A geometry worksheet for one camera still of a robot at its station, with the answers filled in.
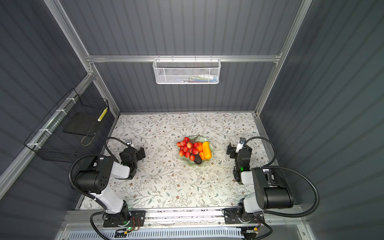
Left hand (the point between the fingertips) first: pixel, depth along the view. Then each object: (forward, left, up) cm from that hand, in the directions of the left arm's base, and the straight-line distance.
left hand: (132, 149), depth 96 cm
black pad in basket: (+1, +17, +26) cm, 31 cm away
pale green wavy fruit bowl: (-11, -37, 0) cm, 39 cm away
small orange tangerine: (-8, -45, +3) cm, 46 cm away
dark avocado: (-10, -42, +1) cm, 43 cm away
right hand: (-5, -69, +7) cm, 69 cm away
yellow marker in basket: (+8, +10, +25) cm, 28 cm away
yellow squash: (-7, -48, +6) cm, 49 cm away
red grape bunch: (-6, -36, +7) cm, 37 cm away
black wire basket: (-13, +24, +28) cm, 39 cm away
